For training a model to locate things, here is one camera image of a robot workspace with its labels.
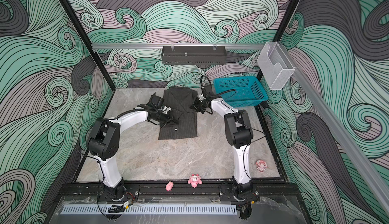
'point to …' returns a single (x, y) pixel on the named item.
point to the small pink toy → (169, 186)
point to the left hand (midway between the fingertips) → (179, 122)
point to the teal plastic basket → (249, 90)
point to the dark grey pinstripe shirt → (179, 100)
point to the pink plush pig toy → (194, 180)
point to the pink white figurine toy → (261, 165)
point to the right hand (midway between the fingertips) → (190, 106)
